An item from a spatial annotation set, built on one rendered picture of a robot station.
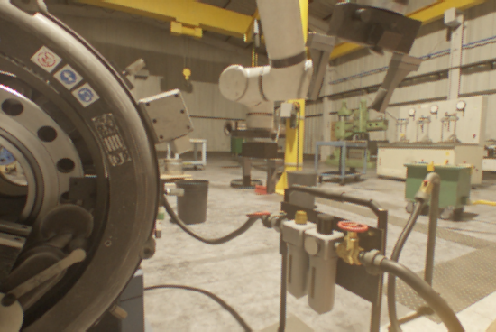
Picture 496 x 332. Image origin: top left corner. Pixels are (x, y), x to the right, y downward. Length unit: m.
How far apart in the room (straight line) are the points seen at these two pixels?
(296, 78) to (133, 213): 0.46
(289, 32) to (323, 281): 0.63
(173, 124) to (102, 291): 0.39
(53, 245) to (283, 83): 0.58
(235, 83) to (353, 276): 0.60
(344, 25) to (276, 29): 0.18
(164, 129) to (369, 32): 0.45
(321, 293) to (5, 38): 0.88
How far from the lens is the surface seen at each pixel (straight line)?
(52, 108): 0.71
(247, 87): 0.67
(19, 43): 0.60
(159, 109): 0.63
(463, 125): 6.56
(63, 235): 0.63
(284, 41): 0.60
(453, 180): 3.23
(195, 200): 2.33
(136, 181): 0.59
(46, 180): 0.71
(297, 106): 3.88
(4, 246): 0.59
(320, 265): 0.78
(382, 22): 0.49
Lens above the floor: 0.70
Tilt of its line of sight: 4 degrees down
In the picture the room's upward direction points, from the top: 1 degrees clockwise
